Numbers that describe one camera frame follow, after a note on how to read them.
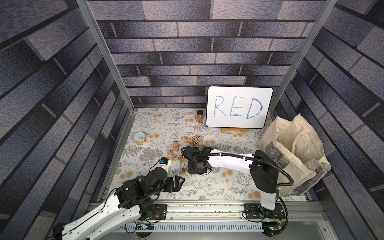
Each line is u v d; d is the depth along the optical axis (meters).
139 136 0.97
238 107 0.96
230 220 0.74
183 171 0.85
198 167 0.71
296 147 0.83
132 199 0.48
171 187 0.61
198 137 1.00
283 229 0.68
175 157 0.90
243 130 1.02
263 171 0.47
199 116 1.06
